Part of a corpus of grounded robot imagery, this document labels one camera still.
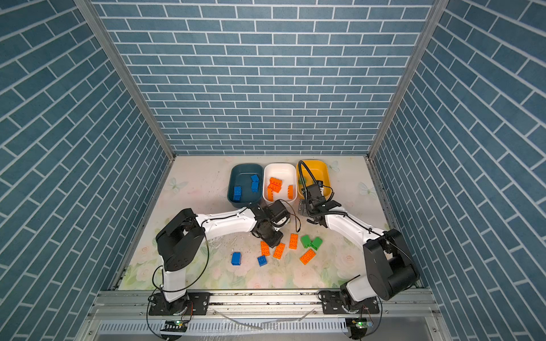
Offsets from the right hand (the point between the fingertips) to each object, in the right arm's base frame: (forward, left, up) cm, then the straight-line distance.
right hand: (311, 204), depth 91 cm
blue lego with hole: (+16, +28, -5) cm, 32 cm away
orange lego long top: (+11, +10, -7) cm, 16 cm away
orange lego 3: (-18, +18, -8) cm, 27 cm away
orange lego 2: (-13, +7, -8) cm, 17 cm away
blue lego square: (+10, +27, -4) cm, 29 cm away
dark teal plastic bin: (+13, +33, -6) cm, 35 cm away
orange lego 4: (-18, +12, -8) cm, 23 cm away
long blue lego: (+5, +34, -3) cm, 35 cm away
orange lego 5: (-20, +1, -8) cm, 22 cm away
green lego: (-14, +1, -7) cm, 15 cm away
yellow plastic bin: (+23, -5, -3) cm, 24 cm away
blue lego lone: (-23, +29, -8) cm, 38 cm away
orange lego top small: (+9, +20, -7) cm, 23 cm away
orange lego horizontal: (+15, +18, -6) cm, 24 cm away
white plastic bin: (+22, +12, -5) cm, 25 cm away
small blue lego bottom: (-23, +19, -7) cm, 31 cm away
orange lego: (+12, +17, -6) cm, 22 cm away
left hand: (-15, +14, -7) cm, 21 cm away
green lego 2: (-15, -3, -7) cm, 16 cm away
